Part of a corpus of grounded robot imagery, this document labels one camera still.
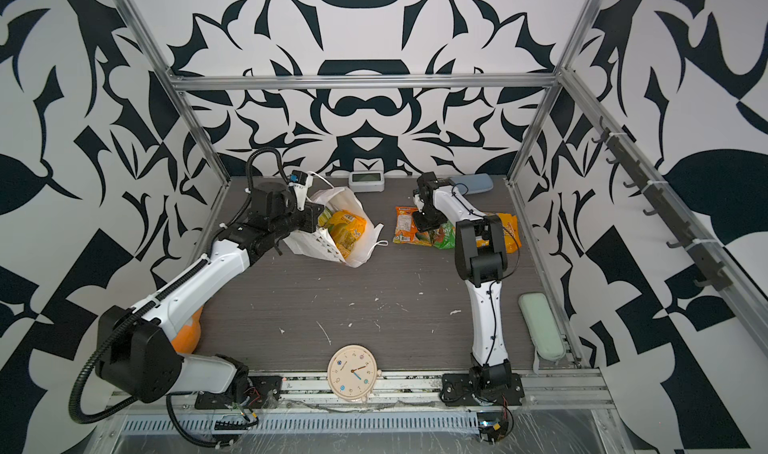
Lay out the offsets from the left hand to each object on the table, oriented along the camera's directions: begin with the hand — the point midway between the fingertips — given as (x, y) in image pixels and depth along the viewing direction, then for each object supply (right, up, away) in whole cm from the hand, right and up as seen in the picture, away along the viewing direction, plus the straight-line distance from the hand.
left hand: (322, 199), depth 80 cm
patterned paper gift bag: (-2, -12, +2) cm, 12 cm away
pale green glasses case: (+59, -34, +1) cm, 68 cm away
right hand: (+31, -8, +23) cm, 39 cm away
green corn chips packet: (+36, -12, +19) cm, 42 cm away
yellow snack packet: (+5, -8, +11) cm, 15 cm away
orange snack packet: (+24, -9, +22) cm, 33 cm away
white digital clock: (+10, +8, +35) cm, 37 cm away
